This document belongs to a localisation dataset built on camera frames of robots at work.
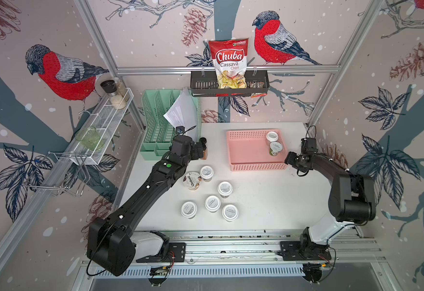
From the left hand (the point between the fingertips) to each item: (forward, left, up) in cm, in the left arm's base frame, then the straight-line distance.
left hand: (194, 141), depth 80 cm
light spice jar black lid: (+14, -2, -15) cm, 21 cm away
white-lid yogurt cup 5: (-24, +2, -19) cm, 31 cm away
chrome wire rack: (-21, +42, +8) cm, 47 cm away
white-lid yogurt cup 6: (-26, -16, -19) cm, 36 cm away
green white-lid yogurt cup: (+10, -43, -19) cm, 48 cm away
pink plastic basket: (+14, -30, -26) cm, 42 cm away
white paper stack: (+21, +8, -2) cm, 23 cm away
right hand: (+3, -50, -20) cm, 54 cm away
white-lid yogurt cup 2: (-15, -14, -18) cm, 28 cm away
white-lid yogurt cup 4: (-22, -8, -19) cm, 30 cm away
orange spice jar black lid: (+8, -3, -23) cm, 24 cm away
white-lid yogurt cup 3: (+19, -43, -19) cm, 51 cm away
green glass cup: (-4, +42, +7) cm, 43 cm away
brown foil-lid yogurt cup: (-9, +3, -20) cm, 22 cm away
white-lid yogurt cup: (-6, -5, -19) cm, 20 cm away
